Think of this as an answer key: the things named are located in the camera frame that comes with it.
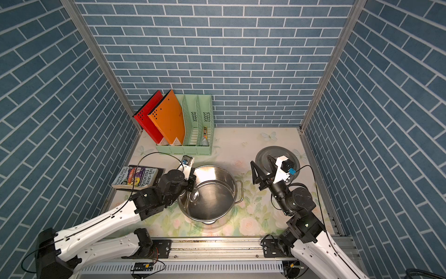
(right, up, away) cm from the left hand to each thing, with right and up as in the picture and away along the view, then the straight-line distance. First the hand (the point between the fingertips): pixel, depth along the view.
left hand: (199, 170), depth 75 cm
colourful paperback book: (-31, -7, +17) cm, 36 cm away
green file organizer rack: (-7, +28, +40) cm, 49 cm away
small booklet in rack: (-3, +13, +37) cm, 39 cm away
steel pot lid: (+33, -2, +28) cm, 43 cm away
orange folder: (-20, +26, +19) cm, 38 cm away
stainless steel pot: (+8, -14, +14) cm, 21 cm away
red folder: (-31, +27, +13) cm, 43 cm away
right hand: (+25, +5, -12) cm, 29 cm away
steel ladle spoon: (-5, -14, +12) cm, 19 cm away
